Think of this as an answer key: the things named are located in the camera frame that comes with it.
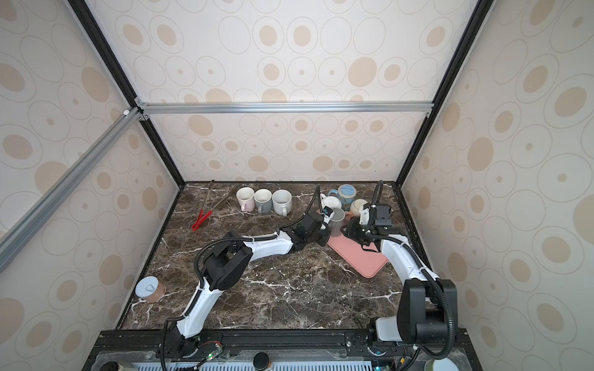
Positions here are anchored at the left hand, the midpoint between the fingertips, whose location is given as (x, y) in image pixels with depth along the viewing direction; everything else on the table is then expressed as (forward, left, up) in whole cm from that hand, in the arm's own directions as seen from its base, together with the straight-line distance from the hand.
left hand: (336, 225), depth 93 cm
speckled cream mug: (+13, +23, -2) cm, 27 cm away
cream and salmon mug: (+10, -9, 0) cm, 14 cm away
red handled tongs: (+11, +59, -8) cm, 61 cm away
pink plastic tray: (-12, -12, -8) cm, 19 cm away
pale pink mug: (+16, +39, -1) cm, 42 cm away
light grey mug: (+13, +31, +1) cm, 34 cm away
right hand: (-4, -3, +4) cm, 6 cm away
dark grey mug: (0, 0, +2) cm, 2 cm away
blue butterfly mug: (+15, -6, +2) cm, 16 cm away
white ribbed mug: (+13, +1, -1) cm, 13 cm away
